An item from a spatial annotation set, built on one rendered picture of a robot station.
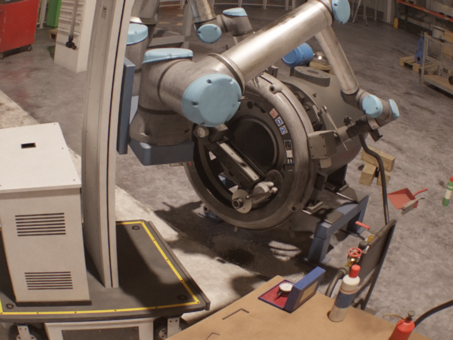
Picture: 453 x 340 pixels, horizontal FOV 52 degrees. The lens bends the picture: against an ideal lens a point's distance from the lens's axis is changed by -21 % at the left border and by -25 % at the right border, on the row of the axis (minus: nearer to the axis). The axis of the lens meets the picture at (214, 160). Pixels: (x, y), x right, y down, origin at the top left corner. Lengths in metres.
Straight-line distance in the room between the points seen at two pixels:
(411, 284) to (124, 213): 1.81
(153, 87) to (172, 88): 0.10
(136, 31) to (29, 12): 5.57
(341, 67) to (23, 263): 1.44
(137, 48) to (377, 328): 1.39
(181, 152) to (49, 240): 0.54
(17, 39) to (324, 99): 5.43
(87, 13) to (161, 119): 4.53
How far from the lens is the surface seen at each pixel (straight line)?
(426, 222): 3.78
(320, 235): 2.92
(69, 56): 6.43
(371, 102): 2.21
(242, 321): 1.77
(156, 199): 3.47
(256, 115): 2.68
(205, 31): 2.10
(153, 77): 1.63
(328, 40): 2.06
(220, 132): 2.62
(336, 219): 2.95
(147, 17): 2.25
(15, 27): 7.47
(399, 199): 4.01
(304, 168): 2.46
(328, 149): 2.39
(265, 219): 2.64
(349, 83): 2.22
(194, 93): 1.48
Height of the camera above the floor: 1.60
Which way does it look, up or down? 23 degrees down
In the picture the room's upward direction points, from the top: 6 degrees clockwise
